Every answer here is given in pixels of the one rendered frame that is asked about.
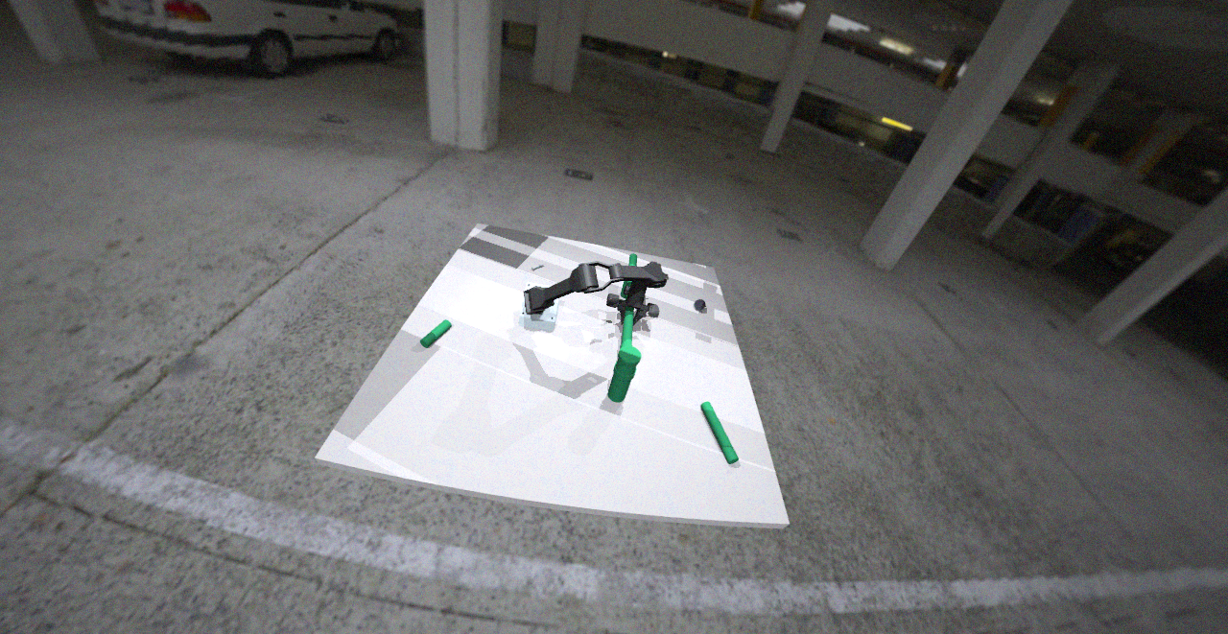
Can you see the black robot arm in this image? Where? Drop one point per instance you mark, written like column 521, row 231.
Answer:
column 583, row 279

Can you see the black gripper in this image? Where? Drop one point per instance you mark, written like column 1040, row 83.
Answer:
column 634, row 300

